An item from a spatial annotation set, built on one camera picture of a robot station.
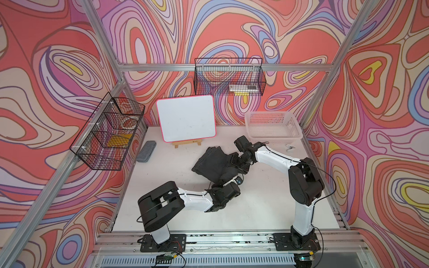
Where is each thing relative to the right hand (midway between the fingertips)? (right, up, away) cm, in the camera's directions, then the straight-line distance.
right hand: (232, 172), depth 91 cm
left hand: (-4, -6, -2) cm, 7 cm away
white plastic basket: (+32, +27, +27) cm, 50 cm away
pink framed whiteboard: (-27, +32, +13) cm, 43 cm away
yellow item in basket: (-51, +18, -20) cm, 58 cm away
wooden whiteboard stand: (-21, +17, +17) cm, 31 cm away
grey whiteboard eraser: (-53, +11, +13) cm, 56 cm away
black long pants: (-10, +4, +7) cm, 12 cm away
